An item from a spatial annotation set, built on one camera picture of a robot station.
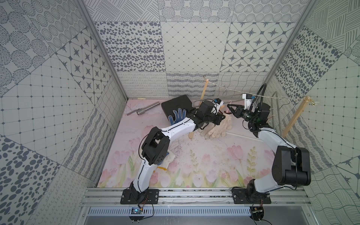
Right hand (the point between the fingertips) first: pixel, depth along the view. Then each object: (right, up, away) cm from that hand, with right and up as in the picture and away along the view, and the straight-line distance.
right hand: (227, 106), depth 84 cm
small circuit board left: (-52, -55, -13) cm, 76 cm away
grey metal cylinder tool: (-60, -2, +25) cm, 65 cm away
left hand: (+1, -7, -4) cm, 8 cm away
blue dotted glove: (-37, -32, +2) cm, 49 cm away
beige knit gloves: (-10, -16, +6) cm, 19 cm away
